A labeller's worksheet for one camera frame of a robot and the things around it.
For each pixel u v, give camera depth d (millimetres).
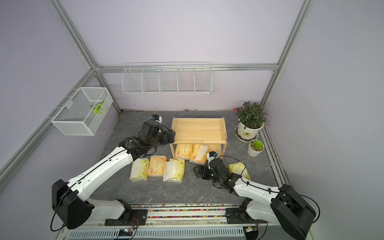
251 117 893
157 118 694
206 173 743
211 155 775
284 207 417
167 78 999
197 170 778
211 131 829
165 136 704
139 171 862
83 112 827
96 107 809
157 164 868
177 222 727
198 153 909
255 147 890
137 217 736
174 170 846
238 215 652
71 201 381
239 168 846
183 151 912
